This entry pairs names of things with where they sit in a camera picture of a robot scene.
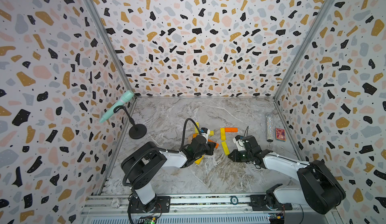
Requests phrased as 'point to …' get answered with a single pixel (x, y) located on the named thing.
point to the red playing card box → (280, 134)
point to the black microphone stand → (138, 131)
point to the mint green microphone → (127, 95)
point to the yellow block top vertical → (197, 124)
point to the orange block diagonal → (217, 144)
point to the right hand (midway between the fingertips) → (231, 156)
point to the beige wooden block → (190, 138)
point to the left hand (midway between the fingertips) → (220, 144)
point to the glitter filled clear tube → (270, 128)
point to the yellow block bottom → (198, 161)
